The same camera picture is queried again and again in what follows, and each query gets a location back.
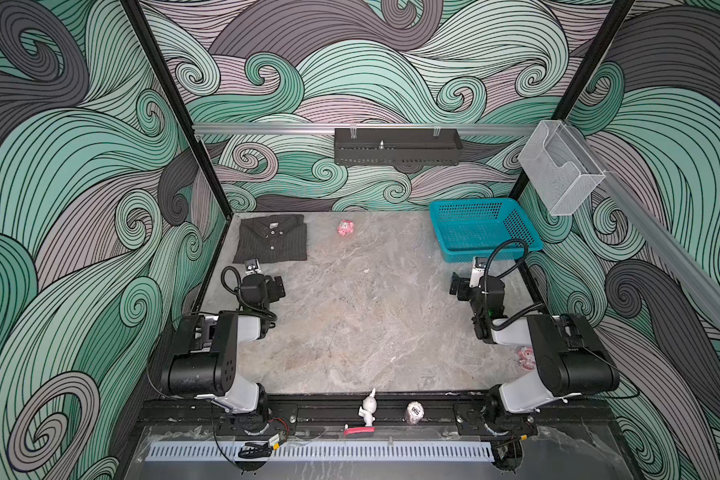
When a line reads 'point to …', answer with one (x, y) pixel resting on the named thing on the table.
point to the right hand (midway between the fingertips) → (471, 273)
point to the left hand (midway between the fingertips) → (261, 277)
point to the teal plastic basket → (470, 228)
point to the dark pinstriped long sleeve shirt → (276, 238)
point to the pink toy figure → (345, 227)
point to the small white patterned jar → (414, 412)
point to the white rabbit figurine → (368, 408)
